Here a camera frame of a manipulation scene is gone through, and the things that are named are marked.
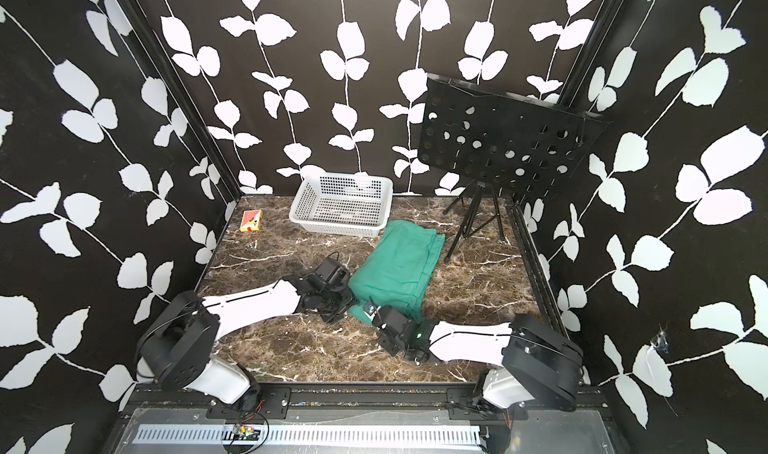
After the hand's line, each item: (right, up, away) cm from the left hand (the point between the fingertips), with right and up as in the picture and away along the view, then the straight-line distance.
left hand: (359, 301), depth 87 cm
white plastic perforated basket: (-10, +31, +32) cm, 46 cm away
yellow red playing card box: (-44, +24, +24) cm, 56 cm away
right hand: (+7, -6, -2) cm, 9 cm away
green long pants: (+11, +7, +9) cm, 16 cm away
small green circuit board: (-27, -28, -16) cm, 42 cm away
